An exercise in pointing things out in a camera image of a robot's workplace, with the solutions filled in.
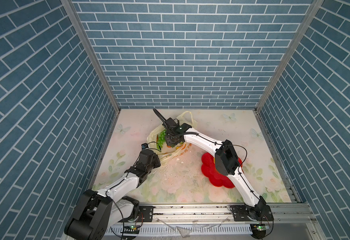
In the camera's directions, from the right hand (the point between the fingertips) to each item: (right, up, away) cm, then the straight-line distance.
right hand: (168, 138), depth 96 cm
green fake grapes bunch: (-5, -1, +3) cm, 6 cm away
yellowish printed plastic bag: (+1, -9, -3) cm, 10 cm away
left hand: (-5, -11, -6) cm, 13 cm away
